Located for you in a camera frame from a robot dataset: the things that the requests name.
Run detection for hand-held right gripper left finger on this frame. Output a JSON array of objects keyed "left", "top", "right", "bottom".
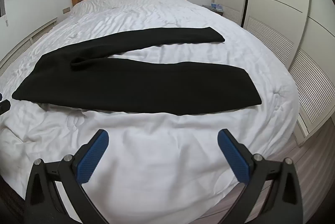
[{"left": 24, "top": 129, "right": 110, "bottom": 224}]

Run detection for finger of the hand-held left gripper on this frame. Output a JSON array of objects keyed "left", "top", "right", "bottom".
[{"left": 0, "top": 99, "right": 11, "bottom": 114}]

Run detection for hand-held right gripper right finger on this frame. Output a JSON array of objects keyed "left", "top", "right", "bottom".
[{"left": 217, "top": 129, "right": 304, "bottom": 224}]

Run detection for black pants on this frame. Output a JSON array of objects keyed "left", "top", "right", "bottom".
[{"left": 12, "top": 27, "right": 262, "bottom": 117}]

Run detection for low white louvered cabinet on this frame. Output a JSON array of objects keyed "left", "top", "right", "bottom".
[{"left": 0, "top": 17, "right": 58, "bottom": 75}]

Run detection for dark nightstand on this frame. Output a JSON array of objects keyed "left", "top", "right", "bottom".
[{"left": 202, "top": 4, "right": 225, "bottom": 16}]

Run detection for bed with white duvet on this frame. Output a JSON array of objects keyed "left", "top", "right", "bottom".
[{"left": 0, "top": 0, "right": 300, "bottom": 222}]

